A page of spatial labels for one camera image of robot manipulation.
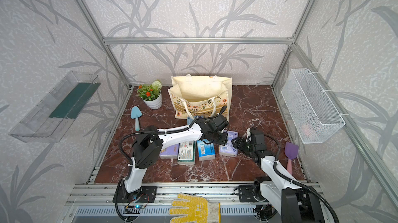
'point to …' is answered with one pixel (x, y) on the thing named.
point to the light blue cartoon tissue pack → (189, 120)
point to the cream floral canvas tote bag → (200, 96)
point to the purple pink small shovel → (291, 150)
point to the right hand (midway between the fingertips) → (234, 141)
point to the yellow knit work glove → (199, 210)
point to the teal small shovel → (135, 113)
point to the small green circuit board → (134, 207)
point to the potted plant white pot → (154, 104)
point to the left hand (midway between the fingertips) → (226, 142)
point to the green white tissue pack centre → (186, 153)
